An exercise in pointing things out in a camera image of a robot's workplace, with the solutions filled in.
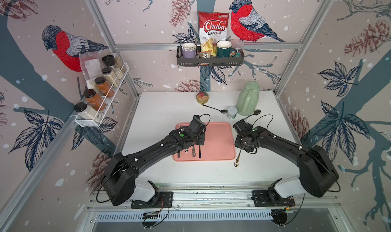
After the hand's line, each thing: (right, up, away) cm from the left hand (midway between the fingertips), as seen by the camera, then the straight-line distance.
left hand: (204, 133), depth 82 cm
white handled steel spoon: (-11, -12, +7) cm, 17 cm away
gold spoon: (-3, -14, +6) cm, 15 cm away
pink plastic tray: (+10, -9, +10) cm, 16 cm away
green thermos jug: (+27, +19, +8) cm, 34 cm away
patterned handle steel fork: (-15, -14, +6) cm, 21 cm away
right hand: (+21, -7, +6) cm, 23 cm away
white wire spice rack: (-49, +17, -7) cm, 52 cm away
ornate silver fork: (-6, -13, +7) cm, 17 cm away
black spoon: (+14, +11, +27) cm, 33 cm away
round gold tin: (-1, +22, +32) cm, 38 cm away
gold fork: (+19, -17, +4) cm, 25 cm away
